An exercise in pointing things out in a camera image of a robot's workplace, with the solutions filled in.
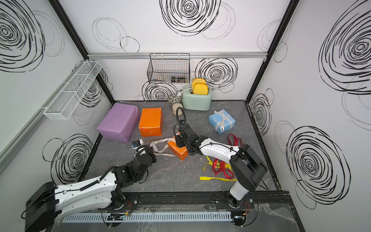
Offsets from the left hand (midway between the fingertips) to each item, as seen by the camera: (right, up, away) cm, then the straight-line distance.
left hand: (154, 148), depth 81 cm
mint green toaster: (+22, +29, +28) cm, 46 cm away
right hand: (+14, +5, +7) cm, 17 cm away
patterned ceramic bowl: (+8, +32, +39) cm, 51 cm away
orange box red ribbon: (-5, +14, +13) cm, 19 cm away
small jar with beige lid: (+9, +25, +28) cm, 39 cm away
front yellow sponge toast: (+28, +37, +21) cm, 51 cm away
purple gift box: (-25, +14, +12) cm, 31 cm away
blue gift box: (+38, +17, +19) cm, 46 cm away
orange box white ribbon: (+16, -3, +2) cm, 16 cm away
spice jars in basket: (+14, +41, +7) cm, 43 cm away
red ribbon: (+49, +2, +16) cm, 52 cm away
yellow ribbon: (+37, -10, +4) cm, 39 cm away
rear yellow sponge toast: (+27, +44, +24) cm, 57 cm away
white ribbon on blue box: (+43, +15, +16) cm, 48 cm away
